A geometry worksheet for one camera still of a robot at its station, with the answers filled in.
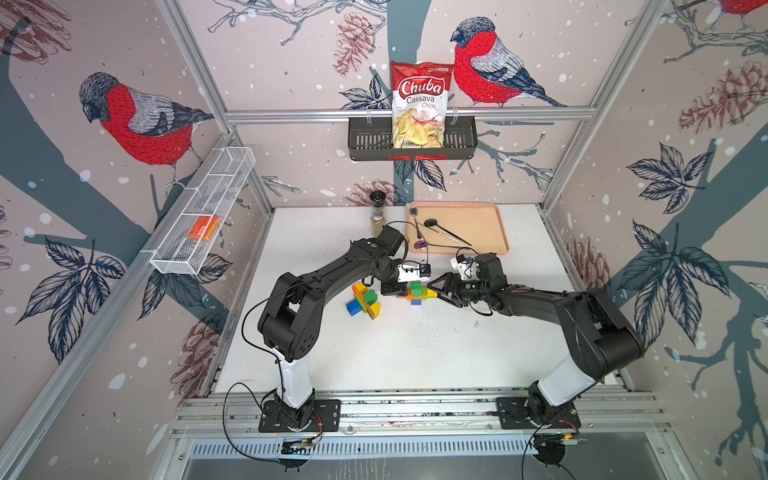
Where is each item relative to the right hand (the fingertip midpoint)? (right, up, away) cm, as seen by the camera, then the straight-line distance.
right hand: (432, 289), depth 89 cm
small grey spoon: (-3, +25, +29) cm, 39 cm away
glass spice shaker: (-18, +29, +21) cm, 40 cm away
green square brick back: (-5, 0, -1) cm, 5 cm away
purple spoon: (-2, +13, +22) cm, 25 cm away
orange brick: (-7, -2, 0) cm, 7 cm away
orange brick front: (-24, -2, +7) cm, 25 cm away
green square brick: (-19, -4, +5) cm, 20 cm away
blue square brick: (-24, -6, +3) cm, 25 cm away
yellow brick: (-20, +3, -14) cm, 25 cm away
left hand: (-7, +3, +1) cm, 8 cm away
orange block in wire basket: (-59, +18, -16) cm, 64 cm away
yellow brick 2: (-1, -1, -1) cm, 2 cm away
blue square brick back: (-5, -5, +3) cm, 7 cm away
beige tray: (+13, +19, +26) cm, 35 cm away
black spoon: (+4, +21, +25) cm, 33 cm away
